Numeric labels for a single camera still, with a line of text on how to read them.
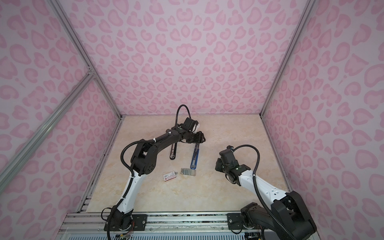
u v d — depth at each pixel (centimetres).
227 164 67
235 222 73
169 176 88
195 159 95
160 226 73
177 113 86
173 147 98
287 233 37
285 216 40
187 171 90
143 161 62
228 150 70
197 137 92
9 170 50
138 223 74
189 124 84
